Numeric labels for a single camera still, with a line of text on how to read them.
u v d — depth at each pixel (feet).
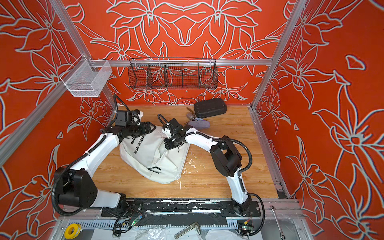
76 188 1.35
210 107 3.77
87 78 3.02
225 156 1.68
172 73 3.22
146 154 2.88
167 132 2.73
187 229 2.21
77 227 2.24
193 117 3.60
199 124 3.40
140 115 2.58
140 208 2.37
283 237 2.16
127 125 2.15
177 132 2.28
